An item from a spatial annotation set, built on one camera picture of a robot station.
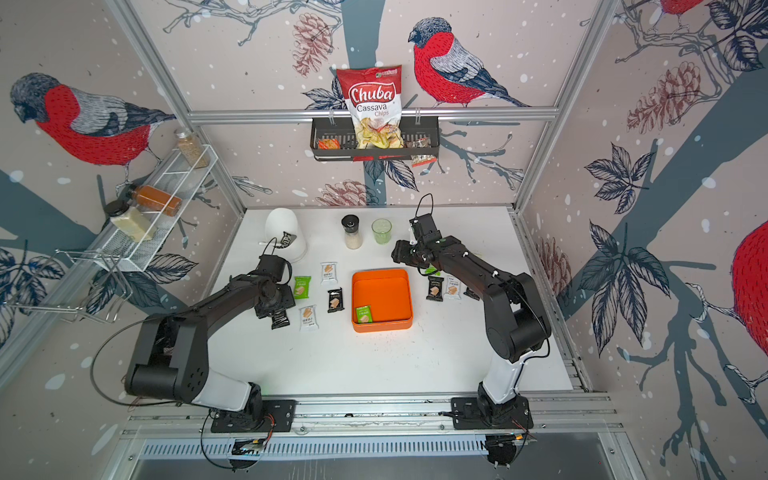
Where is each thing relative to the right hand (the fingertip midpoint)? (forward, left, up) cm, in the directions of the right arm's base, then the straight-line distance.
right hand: (398, 254), depth 93 cm
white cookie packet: (-6, -18, -10) cm, 22 cm away
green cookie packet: (-16, +10, -10) cm, 21 cm away
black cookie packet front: (-19, +36, -10) cm, 42 cm away
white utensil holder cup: (+11, +41, +3) cm, 43 cm away
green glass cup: (+17, +7, -7) cm, 19 cm away
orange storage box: (-7, +3, -12) cm, 15 cm away
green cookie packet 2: (-7, +32, -10) cm, 34 cm away
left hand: (-12, +35, -7) cm, 37 cm away
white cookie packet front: (-1, +24, -10) cm, 26 cm away
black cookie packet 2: (-7, -12, -9) cm, 17 cm away
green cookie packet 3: (-14, -9, +12) cm, 20 cm away
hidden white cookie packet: (-18, +27, -10) cm, 34 cm away
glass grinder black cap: (+12, +17, +1) cm, 21 cm away
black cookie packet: (-12, +20, -10) cm, 25 cm away
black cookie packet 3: (-7, -24, -11) cm, 27 cm away
